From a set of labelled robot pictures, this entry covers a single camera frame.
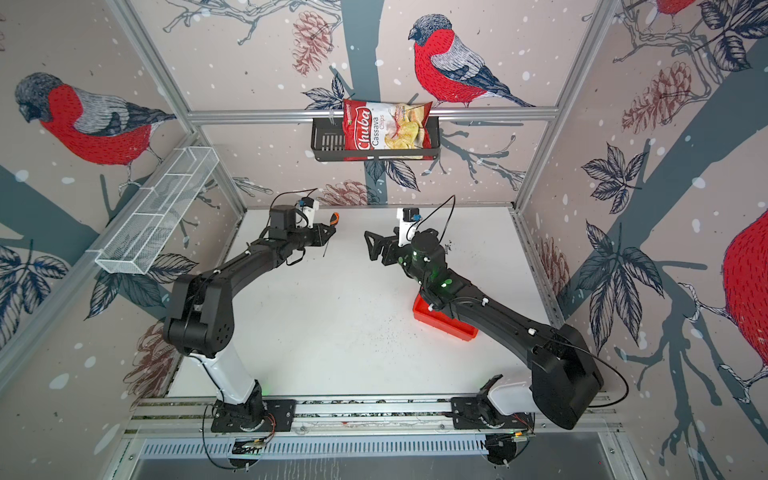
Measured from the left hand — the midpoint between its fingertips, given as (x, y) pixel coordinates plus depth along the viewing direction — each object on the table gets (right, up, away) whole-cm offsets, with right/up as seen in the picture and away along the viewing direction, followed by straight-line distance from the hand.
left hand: (333, 228), depth 91 cm
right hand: (+14, -2, -16) cm, 21 cm away
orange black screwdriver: (0, +3, +3) cm, 4 cm away
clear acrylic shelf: (-45, +4, -14) cm, 47 cm away
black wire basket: (-2, +27, +3) cm, 28 cm away
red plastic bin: (+33, -28, -6) cm, 44 cm away
